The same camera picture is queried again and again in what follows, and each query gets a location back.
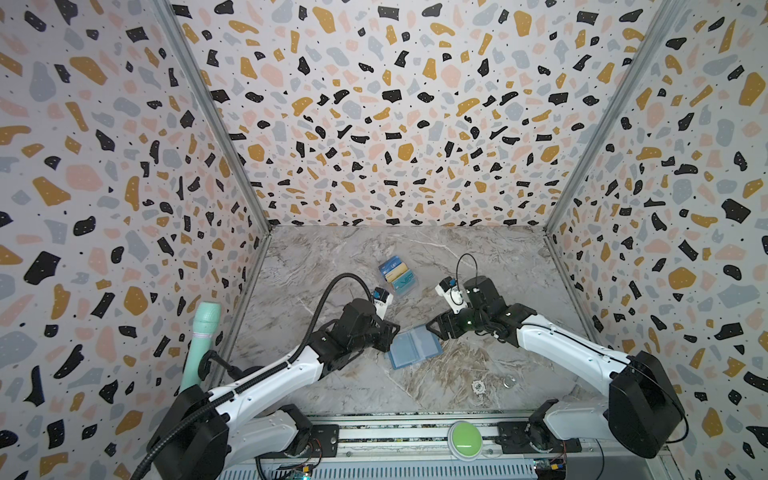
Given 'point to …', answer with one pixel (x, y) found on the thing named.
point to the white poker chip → (478, 387)
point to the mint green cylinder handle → (204, 321)
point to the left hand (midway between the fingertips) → (402, 322)
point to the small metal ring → (508, 381)
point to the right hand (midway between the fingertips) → (435, 316)
